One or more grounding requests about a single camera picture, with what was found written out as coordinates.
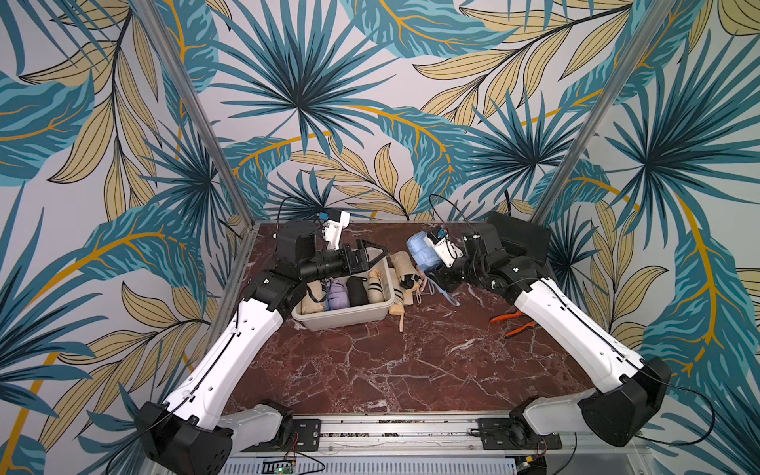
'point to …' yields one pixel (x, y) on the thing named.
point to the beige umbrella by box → (409, 273)
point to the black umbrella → (356, 291)
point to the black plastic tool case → (522, 237)
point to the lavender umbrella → (338, 295)
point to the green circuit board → (278, 467)
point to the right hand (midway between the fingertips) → (435, 263)
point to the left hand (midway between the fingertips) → (377, 259)
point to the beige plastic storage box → (353, 317)
